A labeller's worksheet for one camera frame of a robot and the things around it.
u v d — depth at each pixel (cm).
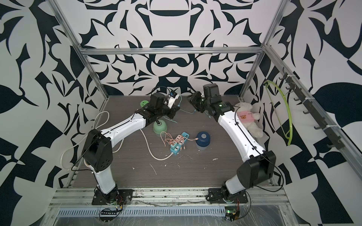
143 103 108
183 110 108
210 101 58
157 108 68
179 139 87
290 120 66
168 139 90
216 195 74
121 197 73
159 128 90
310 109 57
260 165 41
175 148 88
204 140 85
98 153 47
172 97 74
